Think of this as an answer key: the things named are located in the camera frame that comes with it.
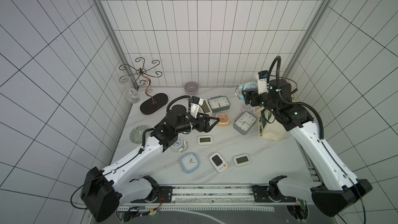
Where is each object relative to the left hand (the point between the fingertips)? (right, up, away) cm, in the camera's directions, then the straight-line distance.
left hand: (211, 121), depth 70 cm
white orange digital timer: (+4, -23, +10) cm, 25 cm away
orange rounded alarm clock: (+11, -3, +28) cm, 30 cm away
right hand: (+20, +16, +1) cm, 26 cm away
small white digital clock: (-3, -14, +19) cm, 24 cm away
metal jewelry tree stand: (-41, +5, +36) cm, 55 cm away
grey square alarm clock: (+23, -4, +28) cm, 36 cm away
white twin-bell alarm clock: (-17, -16, +15) cm, 28 cm away
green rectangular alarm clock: (+8, +7, +37) cm, 38 cm away
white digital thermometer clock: (+17, -23, +12) cm, 31 cm away
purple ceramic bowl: (-12, +19, +47) cm, 52 cm away
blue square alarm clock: (-11, -24, +10) cm, 28 cm away
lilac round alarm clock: (+27, +4, +34) cm, 43 cm away
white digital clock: (-3, +7, +34) cm, 35 cm away
